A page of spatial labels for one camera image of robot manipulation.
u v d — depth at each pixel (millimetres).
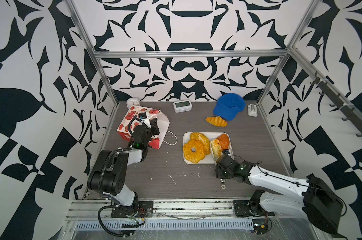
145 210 735
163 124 1029
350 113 544
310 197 418
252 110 1144
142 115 761
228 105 1158
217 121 1046
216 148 892
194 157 871
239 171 612
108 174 459
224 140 939
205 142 915
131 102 1107
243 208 741
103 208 640
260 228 710
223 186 810
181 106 1115
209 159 898
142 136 696
